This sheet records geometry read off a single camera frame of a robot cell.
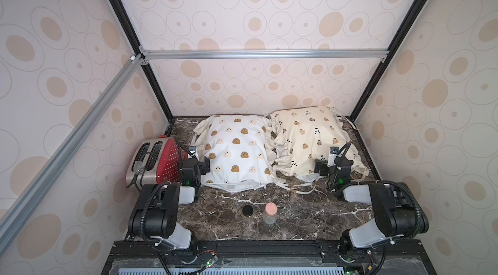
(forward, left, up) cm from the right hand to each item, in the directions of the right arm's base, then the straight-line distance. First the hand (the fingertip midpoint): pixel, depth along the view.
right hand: (335, 159), depth 94 cm
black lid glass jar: (-29, +41, +4) cm, 50 cm away
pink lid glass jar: (-29, +32, +4) cm, 43 cm away
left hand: (-3, +66, +4) cm, 66 cm away
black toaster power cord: (-21, +86, +13) cm, 89 cm away
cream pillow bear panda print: (+10, +16, +6) cm, 20 cm away
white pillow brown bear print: (-2, +46, +5) cm, 46 cm away
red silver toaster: (-13, +79, +13) cm, 82 cm away
